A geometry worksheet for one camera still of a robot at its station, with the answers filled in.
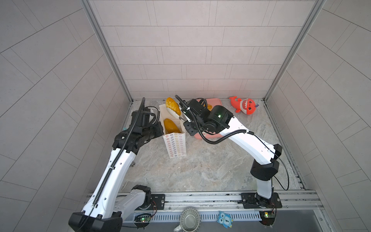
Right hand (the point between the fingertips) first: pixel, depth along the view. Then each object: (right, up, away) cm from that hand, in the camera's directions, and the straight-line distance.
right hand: (187, 125), depth 68 cm
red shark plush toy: (+43, +11, +35) cm, 56 cm away
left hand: (-10, 0, +3) cm, 11 cm away
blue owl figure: (+18, -43, -3) cm, 46 cm away
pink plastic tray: (+20, +14, +48) cm, 54 cm away
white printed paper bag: (-7, -10, +7) cm, 14 cm away
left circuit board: (-21, -42, -3) cm, 47 cm away
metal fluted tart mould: (+1, -44, -2) cm, 44 cm away
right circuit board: (+38, -44, 0) cm, 58 cm away
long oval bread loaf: (-12, -3, +20) cm, 24 cm away
